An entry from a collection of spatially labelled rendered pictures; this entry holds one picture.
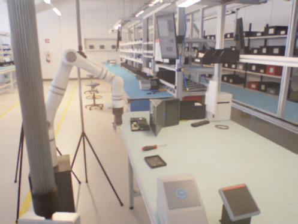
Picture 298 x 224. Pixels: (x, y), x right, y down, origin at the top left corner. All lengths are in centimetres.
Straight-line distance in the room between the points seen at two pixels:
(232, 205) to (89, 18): 1232
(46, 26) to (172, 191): 1240
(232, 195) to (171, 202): 20
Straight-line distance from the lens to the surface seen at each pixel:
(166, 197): 78
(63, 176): 156
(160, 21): 292
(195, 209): 78
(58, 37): 1282
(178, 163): 123
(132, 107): 319
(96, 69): 147
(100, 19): 1280
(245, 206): 84
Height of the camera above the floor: 156
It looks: 15 degrees down
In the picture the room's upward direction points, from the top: straight up
